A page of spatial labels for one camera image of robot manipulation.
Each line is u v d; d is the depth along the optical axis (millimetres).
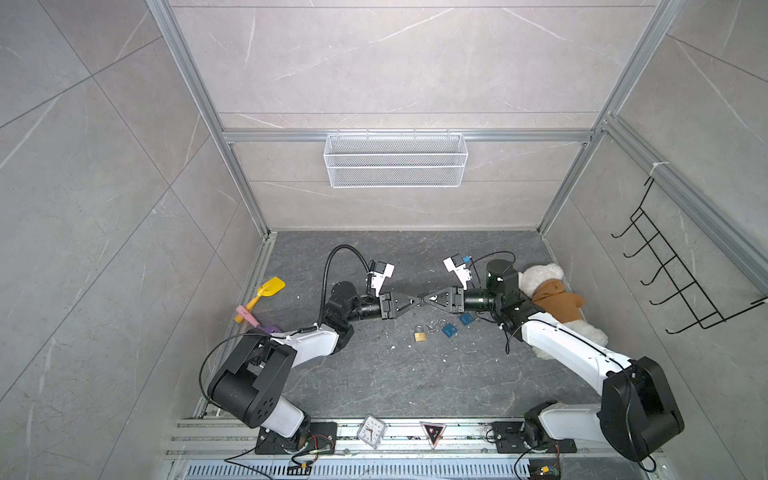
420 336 919
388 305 686
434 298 730
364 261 730
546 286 933
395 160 1007
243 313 927
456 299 676
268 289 1014
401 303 780
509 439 729
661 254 718
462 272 715
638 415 409
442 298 703
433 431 745
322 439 730
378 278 733
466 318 936
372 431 730
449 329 925
